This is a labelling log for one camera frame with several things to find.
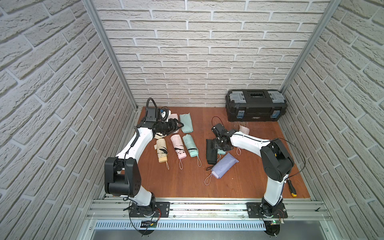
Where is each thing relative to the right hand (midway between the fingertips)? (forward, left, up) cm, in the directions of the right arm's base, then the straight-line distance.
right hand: (221, 145), depth 95 cm
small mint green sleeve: (-5, +1, 0) cm, 5 cm away
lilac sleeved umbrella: (-14, 0, -1) cm, 14 cm away
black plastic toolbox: (+22, -26, +13) cm, 37 cm away
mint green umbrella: (+1, +20, +1) cm, 20 cm away
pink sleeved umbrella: (+11, -18, 0) cm, 22 cm away
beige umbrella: (-3, +38, +2) cm, 38 cm away
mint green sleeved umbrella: (+24, +23, 0) cm, 33 cm away
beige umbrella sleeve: (-5, +35, +22) cm, 42 cm away
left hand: (+5, +24, +18) cm, 30 cm away
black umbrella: (-5, +7, +1) cm, 9 cm away
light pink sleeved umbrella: (+27, +32, +1) cm, 42 cm away
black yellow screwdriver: (-29, -35, -2) cm, 45 cm away
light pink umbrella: (0, +27, +1) cm, 27 cm away
